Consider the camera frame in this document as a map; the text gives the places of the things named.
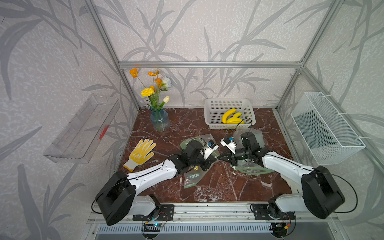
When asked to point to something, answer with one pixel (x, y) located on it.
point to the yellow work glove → (140, 154)
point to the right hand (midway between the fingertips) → (219, 156)
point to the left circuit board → (155, 227)
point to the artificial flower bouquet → (153, 92)
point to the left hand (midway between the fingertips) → (215, 159)
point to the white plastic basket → (214, 109)
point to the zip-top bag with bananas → (194, 174)
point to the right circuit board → (279, 229)
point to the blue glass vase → (160, 119)
